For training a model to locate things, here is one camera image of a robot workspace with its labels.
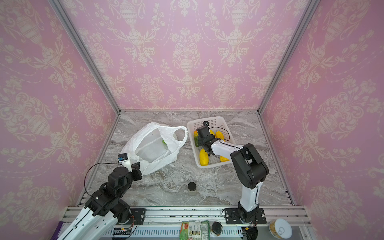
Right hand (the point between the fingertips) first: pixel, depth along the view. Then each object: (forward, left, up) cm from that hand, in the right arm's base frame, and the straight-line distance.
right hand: (205, 136), depth 98 cm
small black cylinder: (-33, +9, +3) cm, 34 cm away
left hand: (-21, +35, +8) cm, 42 cm away
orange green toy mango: (+1, +6, -2) cm, 6 cm away
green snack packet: (-50, +8, -4) cm, 51 cm away
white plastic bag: (-3, +34, -5) cm, 35 cm away
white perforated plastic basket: (+11, -10, +2) cm, 15 cm away
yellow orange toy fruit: (-16, -10, -2) cm, 19 cm away
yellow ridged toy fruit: (+1, -10, -1) cm, 10 cm away
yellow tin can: (-51, -29, -1) cm, 59 cm away
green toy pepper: (-8, +25, +7) cm, 27 cm away
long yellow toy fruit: (-15, +2, -1) cm, 15 cm away
